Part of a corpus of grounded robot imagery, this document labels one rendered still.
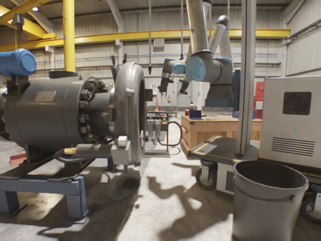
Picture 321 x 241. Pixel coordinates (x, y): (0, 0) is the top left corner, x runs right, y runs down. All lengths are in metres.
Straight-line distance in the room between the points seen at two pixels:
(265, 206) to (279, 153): 0.41
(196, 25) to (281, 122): 0.78
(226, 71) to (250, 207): 0.78
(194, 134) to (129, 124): 1.18
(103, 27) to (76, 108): 13.58
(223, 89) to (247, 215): 0.72
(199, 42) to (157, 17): 12.46
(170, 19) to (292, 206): 13.08
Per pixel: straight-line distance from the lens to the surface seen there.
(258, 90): 4.74
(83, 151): 0.88
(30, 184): 1.19
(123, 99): 0.83
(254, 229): 0.90
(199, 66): 0.95
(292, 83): 1.09
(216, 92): 1.08
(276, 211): 0.83
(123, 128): 0.83
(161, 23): 13.26
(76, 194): 1.06
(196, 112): 2.07
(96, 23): 14.85
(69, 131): 1.08
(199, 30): 1.11
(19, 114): 1.25
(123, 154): 0.79
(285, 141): 1.11
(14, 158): 2.55
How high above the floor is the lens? 0.70
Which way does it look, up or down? 7 degrees down
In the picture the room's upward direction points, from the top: straight up
